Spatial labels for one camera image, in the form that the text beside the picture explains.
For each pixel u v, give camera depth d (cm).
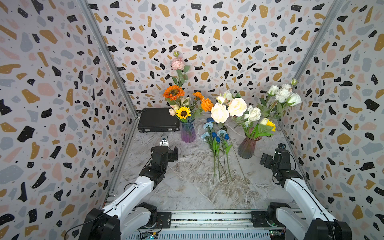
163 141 70
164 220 73
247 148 90
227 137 105
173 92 71
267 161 78
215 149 98
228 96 72
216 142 100
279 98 73
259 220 74
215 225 73
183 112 80
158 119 118
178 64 82
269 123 79
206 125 106
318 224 42
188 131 97
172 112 82
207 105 75
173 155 80
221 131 106
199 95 90
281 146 76
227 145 103
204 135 103
